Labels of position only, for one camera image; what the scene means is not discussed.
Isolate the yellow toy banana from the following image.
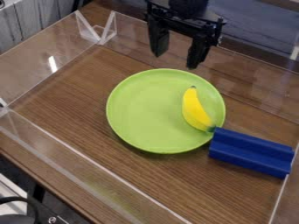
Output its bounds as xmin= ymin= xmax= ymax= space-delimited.
xmin=182 ymin=86 xmax=216 ymax=133

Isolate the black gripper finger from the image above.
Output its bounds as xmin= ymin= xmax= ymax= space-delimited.
xmin=187 ymin=33 xmax=211 ymax=69
xmin=147 ymin=15 xmax=170 ymax=57

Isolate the green plate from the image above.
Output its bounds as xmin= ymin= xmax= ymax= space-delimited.
xmin=107 ymin=68 xmax=227 ymax=154

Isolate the clear acrylic corner bracket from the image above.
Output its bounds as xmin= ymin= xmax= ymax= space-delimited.
xmin=75 ymin=10 xmax=118 ymax=46

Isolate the blue rectangular block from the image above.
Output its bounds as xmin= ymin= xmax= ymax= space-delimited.
xmin=210 ymin=128 xmax=295 ymax=179

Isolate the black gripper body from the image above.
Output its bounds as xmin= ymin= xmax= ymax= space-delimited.
xmin=146 ymin=0 xmax=227 ymax=46

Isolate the black cable loop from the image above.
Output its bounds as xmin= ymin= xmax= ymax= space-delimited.
xmin=0 ymin=196 xmax=44 ymax=224

